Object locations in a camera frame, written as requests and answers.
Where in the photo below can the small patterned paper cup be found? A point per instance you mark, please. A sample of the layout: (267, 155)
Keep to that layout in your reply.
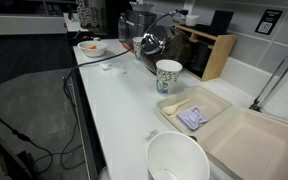
(137, 46)

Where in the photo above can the small clear wrapper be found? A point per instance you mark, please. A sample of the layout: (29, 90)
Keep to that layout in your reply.
(151, 134)

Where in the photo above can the pale crumpled wrapper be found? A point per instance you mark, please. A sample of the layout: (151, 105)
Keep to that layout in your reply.
(119, 70)

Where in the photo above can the beige clamshell food container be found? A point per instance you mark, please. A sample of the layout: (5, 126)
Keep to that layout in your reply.
(250, 146)

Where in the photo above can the wooden countertop shelf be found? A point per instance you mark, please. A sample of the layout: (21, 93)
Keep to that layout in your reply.
(217, 55)

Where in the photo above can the small white cup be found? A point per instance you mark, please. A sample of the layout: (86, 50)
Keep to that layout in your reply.
(192, 20)

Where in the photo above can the large white paper bowl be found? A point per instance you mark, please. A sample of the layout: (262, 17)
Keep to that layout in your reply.
(177, 153)

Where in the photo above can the purple napkin packet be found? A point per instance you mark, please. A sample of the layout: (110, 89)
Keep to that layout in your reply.
(191, 118)

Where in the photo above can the beige plastic spoon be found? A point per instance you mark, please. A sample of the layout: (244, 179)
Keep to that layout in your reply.
(172, 108)

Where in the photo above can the orange strip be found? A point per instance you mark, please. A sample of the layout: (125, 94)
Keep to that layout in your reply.
(127, 47)

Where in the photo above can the chrome faucet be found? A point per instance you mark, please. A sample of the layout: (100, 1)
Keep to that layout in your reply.
(273, 83)

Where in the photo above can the clear water bottle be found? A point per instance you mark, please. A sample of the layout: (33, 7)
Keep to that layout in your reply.
(122, 29)

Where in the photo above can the black upright panel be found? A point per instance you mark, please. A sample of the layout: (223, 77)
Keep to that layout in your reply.
(221, 21)

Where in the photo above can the white wall outlet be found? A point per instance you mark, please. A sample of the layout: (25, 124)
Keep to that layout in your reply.
(187, 7)

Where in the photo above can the silver countertop appliance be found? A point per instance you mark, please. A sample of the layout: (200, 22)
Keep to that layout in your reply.
(138, 22)

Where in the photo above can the carrot and noodle food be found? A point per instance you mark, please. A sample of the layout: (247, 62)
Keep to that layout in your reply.
(91, 47)

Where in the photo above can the black QR code sign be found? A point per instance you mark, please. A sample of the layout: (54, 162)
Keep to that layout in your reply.
(268, 21)

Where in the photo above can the white background bench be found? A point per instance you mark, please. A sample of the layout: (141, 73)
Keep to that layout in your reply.
(24, 25)

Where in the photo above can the large patterned paper cup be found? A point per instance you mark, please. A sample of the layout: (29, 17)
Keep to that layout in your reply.
(168, 76)

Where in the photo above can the dark shiny kettle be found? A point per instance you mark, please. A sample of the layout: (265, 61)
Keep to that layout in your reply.
(165, 50)

